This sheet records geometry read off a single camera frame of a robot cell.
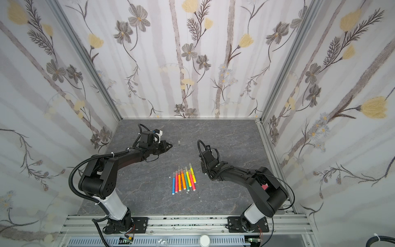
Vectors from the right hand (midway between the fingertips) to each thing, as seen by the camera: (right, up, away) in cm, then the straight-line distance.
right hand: (203, 158), depth 91 cm
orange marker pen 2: (-12, -12, -3) cm, 17 cm away
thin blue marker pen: (-18, -14, -4) cm, 23 cm away
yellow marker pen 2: (-7, -9, 0) cm, 11 cm away
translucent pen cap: (-17, +9, +16) cm, 25 cm away
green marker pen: (-10, -14, -3) cm, 17 cm away
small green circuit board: (-39, -37, -18) cm, 56 cm away
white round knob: (0, -29, -29) cm, 41 cm away
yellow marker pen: (-9, -11, -1) cm, 14 cm away
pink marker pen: (-16, -13, -3) cm, 21 cm away
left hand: (-21, +10, +3) cm, 24 cm away
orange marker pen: (-14, -12, -3) cm, 19 cm away
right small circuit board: (+23, -35, -21) cm, 47 cm away
